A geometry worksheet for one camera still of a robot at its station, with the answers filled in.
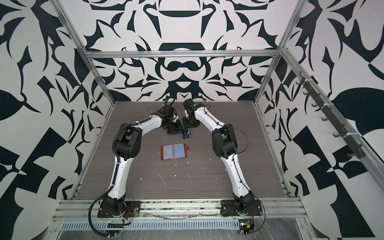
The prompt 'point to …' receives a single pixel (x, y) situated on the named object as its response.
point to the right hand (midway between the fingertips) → (189, 124)
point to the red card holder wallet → (173, 151)
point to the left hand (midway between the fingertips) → (185, 128)
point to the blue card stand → (184, 136)
